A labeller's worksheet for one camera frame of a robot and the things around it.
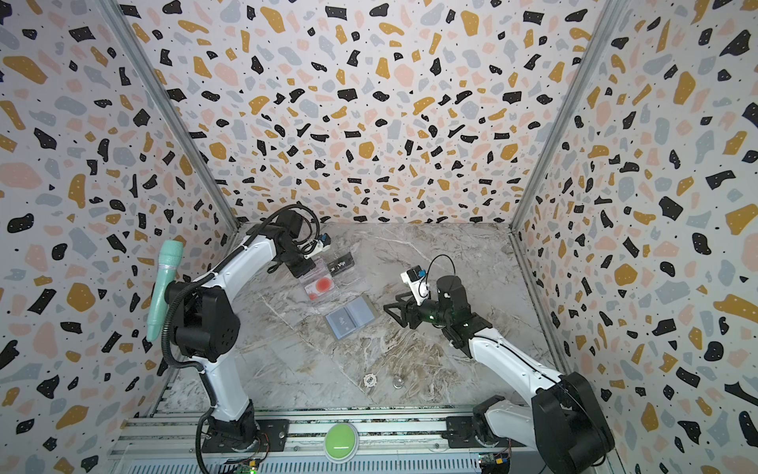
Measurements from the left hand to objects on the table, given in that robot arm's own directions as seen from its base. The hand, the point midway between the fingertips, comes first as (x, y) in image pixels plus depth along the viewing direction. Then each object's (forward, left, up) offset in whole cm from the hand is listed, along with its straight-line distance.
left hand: (311, 262), depth 94 cm
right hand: (-18, -27, +5) cm, 33 cm away
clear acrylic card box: (0, -2, -4) cm, 5 cm away
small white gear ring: (-32, -19, -13) cm, 40 cm away
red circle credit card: (-3, -3, -7) cm, 9 cm away
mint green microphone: (-13, +26, +21) cm, 36 cm away
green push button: (-48, -13, -9) cm, 50 cm away
